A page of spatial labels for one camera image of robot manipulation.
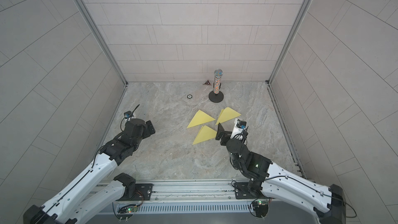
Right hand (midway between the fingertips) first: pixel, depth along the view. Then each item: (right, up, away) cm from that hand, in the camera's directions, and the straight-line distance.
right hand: (224, 126), depth 74 cm
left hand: (-39, 0, +6) cm, 40 cm away
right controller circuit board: (+16, -35, -6) cm, 39 cm away
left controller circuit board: (-42, -34, -9) cm, 55 cm away
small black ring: (-21, +13, +34) cm, 42 cm away
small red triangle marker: (-8, +24, +42) cm, 49 cm away
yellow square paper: (-9, -6, +12) cm, 16 cm away
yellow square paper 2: (-13, +1, +20) cm, 24 cm away
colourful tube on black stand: (-2, +14, +33) cm, 36 cm away
